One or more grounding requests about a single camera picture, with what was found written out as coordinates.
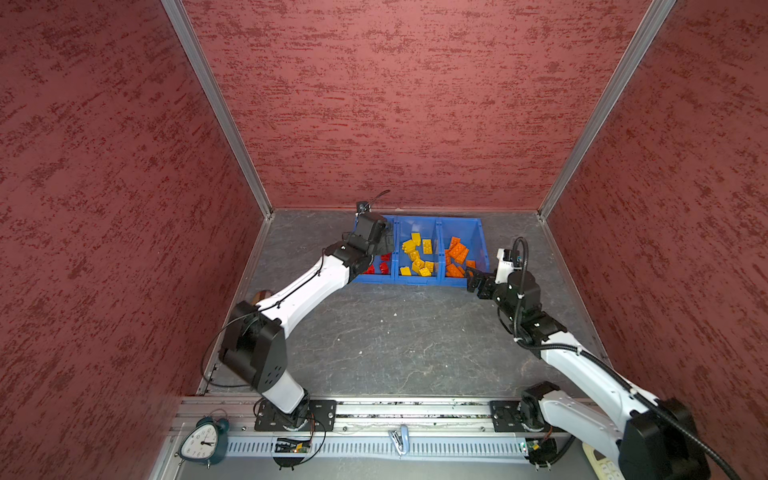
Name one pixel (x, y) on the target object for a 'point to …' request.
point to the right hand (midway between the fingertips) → (476, 274)
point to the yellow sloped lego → (430, 265)
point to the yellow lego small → (415, 255)
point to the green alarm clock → (207, 441)
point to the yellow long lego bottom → (409, 246)
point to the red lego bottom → (370, 270)
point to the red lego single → (384, 268)
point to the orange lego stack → (471, 263)
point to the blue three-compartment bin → (439, 229)
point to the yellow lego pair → (418, 264)
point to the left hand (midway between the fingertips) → (373, 240)
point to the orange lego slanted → (454, 271)
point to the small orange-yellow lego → (425, 272)
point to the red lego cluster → (386, 257)
